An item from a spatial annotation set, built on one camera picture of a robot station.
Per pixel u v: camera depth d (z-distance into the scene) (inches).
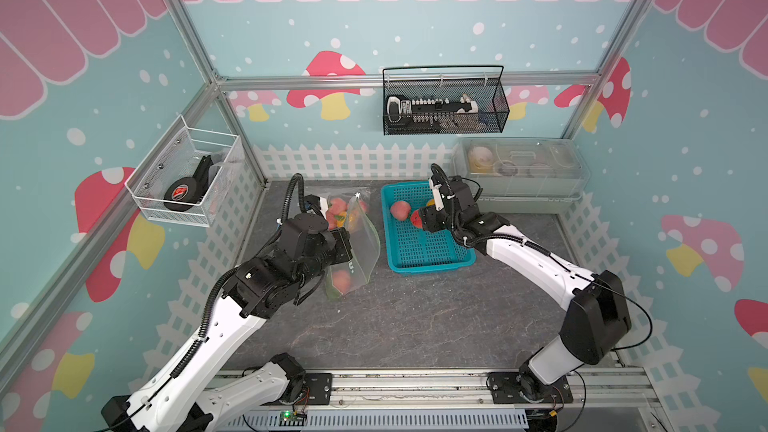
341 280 32.8
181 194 27.6
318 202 23.2
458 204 24.5
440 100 35.9
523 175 40.0
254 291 16.6
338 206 41.5
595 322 16.9
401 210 40.6
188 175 28.5
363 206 41.4
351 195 42.2
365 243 29.3
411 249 39.3
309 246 18.4
